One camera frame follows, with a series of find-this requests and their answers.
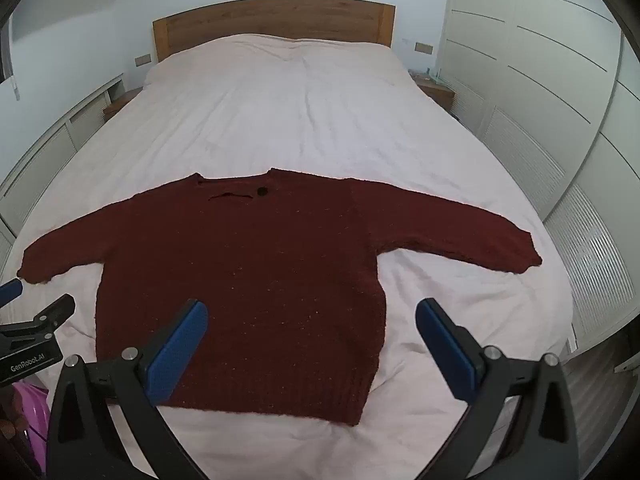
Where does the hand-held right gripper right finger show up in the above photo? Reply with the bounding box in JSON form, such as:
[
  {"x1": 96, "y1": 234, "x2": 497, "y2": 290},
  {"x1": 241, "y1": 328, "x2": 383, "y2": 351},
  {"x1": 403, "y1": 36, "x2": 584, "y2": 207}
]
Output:
[{"x1": 416, "y1": 298, "x2": 583, "y2": 480}]

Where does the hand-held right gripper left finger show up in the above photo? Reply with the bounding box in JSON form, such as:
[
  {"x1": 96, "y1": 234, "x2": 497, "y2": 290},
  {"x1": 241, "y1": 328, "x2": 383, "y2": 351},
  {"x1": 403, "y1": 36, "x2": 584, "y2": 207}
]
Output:
[{"x1": 45, "y1": 299, "x2": 209, "y2": 480}]

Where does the bed with white duvet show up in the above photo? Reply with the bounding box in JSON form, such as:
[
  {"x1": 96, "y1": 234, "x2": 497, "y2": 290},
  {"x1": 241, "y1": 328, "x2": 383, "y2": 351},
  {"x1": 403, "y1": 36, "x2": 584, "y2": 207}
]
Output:
[{"x1": 0, "y1": 33, "x2": 576, "y2": 480}]

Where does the white low wall cabinet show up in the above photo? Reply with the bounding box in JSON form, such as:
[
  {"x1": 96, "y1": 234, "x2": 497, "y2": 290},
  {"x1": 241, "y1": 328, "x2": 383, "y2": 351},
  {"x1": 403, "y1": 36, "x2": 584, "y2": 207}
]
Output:
[{"x1": 0, "y1": 74, "x2": 126, "y2": 261}]

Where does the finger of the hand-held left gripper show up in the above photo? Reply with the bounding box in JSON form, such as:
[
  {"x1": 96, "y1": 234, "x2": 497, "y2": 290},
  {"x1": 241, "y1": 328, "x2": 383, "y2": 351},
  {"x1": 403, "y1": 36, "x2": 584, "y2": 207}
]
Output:
[
  {"x1": 0, "y1": 280, "x2": 24, "y2": 307},
  {"x1": 0, "y1": 294, "x2": 76, "y2": 347}
]

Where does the wooden headboard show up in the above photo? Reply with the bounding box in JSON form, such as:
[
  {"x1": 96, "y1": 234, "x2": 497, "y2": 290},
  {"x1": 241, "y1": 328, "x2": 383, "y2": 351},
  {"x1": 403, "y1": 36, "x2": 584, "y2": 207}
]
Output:
[{"x1": 152, "y1": 0, "x2": 396, "y2": 63}]

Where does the wooden nightstand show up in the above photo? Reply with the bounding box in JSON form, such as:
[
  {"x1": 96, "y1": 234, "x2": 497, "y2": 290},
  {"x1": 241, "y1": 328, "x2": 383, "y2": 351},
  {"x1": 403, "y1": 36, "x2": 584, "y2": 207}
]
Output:
[
  {"x1": 414, "y1": 77, "x2": 457, "y2": 112},
  {"x1": 102, "y1": 87, "x2": 144, "y2": 121}
]

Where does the pink plastic object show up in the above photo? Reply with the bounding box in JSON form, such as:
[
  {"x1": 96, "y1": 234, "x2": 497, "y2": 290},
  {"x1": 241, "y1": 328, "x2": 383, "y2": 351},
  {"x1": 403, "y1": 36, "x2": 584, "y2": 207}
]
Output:
[{"x1": 12, "y1": 380, "x2": 52, "y2": 463}]

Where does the white louvred wardrobe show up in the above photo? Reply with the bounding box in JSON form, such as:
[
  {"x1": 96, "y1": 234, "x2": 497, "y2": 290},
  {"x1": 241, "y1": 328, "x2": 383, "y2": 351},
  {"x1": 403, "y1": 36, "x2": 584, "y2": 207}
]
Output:
[{"x1": 434, "y1": 0, "x2": 640, "y2": 357}]

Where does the dark red knitted sweater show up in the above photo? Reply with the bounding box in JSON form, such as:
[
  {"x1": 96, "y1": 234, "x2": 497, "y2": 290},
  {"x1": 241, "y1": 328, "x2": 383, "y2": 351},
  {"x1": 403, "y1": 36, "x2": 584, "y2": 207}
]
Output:
[{"x1": 22, "y1": 167, "x2": 544, "y2": 426}]

